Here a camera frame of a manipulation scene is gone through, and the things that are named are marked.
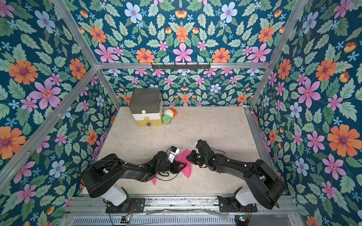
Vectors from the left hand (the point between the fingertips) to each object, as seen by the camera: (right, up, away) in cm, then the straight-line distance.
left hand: (185, 164), depth 85 cm
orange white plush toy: (-14, +34, +27) cm, 45 cm away
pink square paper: (-19, -9, -2) cm, 21 cm away
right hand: (0, +4, -1) cm, 4 cm away
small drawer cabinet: (-27, +37, +9) cm, 46 cm away
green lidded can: (-16, +27, +21) cm, 38 cm away
